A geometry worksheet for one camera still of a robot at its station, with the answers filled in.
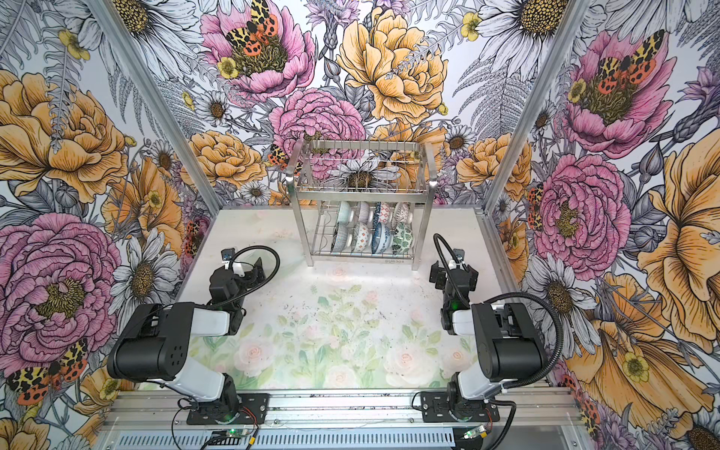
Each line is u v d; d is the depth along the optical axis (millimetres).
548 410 764
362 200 1078
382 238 965
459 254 795
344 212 1058
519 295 530
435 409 737
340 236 970
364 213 1056
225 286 711
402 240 1046
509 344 459
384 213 1050
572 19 726
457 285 730
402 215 1046
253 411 731
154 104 877
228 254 795
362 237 967
